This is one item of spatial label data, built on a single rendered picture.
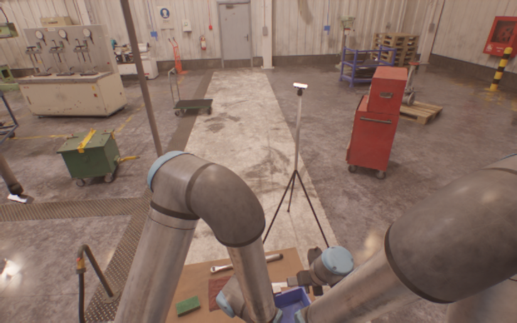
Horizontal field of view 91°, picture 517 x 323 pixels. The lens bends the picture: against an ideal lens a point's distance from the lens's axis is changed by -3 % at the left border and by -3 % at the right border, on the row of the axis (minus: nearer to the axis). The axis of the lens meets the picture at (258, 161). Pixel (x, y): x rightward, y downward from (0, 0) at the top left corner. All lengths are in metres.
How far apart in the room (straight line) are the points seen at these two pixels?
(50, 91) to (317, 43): 8.30
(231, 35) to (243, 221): 9.91
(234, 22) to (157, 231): 9.86
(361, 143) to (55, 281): 3.33
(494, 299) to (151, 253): 0.58
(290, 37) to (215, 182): 10.14
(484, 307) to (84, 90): 6.30
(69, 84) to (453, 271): 6.46
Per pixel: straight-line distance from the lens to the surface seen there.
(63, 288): 2.80
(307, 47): 10.73
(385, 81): 3.13
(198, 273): 1.82
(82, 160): 3.78
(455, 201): 0.37
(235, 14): 10.27
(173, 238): 0.59
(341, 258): 0.88
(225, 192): 0.50
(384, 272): 0.44
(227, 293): 1.02
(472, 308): 0.55
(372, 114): 3.24
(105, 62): 6.65
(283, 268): 1.79
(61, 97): 6.76
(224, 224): 0.52
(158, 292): 0.65
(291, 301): 1.65
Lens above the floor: 1.89
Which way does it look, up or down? 30 degrees down
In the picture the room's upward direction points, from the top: 2 degrees counter-clockwise
